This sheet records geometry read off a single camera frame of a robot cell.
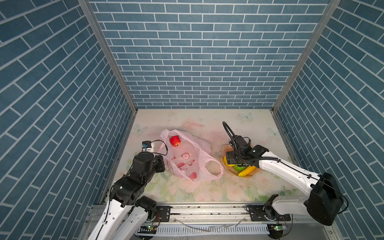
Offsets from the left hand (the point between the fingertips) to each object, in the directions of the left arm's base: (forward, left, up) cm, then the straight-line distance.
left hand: (163, 156), depth 72 cm
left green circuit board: (-28, +8, -23) cm, 37 cm away
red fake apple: (+19, -3, -15) cm, 24 cm away
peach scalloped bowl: (-1, -36, -15) cm, 39 cm away
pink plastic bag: (+10, -10, -19) cm, 23 cm away
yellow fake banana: (-3, -46, -13) cm, 47 cm away
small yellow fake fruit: (-2, -31, -4) cm, 32 cm away
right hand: (+5, -35, -10) cm, 37 cm away
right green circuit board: (-28, -56, -20) cm, 65 cm away
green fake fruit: (-2, -41, -14) cm, 43 cm away
